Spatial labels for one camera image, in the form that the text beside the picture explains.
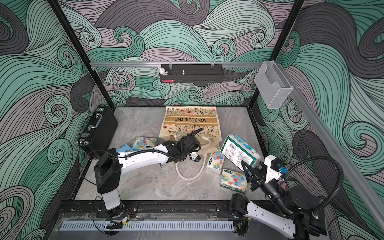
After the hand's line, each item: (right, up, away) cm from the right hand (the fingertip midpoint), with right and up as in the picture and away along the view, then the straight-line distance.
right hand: (245, 160), depth 56 cm
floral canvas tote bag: (-28, +14, +36) cm, 48 cm away
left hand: (-25, +6, +27) cm, 37 cm away
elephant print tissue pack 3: (+2, -17, +22) cm, 28 cm away
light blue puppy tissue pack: (-62, -3, +37) cm, 73 cm away
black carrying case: (-74, +7, +27) cm, 79 cm away
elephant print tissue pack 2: (-6, -9, +28) cm, 30 cm away
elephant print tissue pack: (-51, 0, +36) cm, 62 cm away
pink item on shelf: (-34, +39, +34) cm, 62 cm away
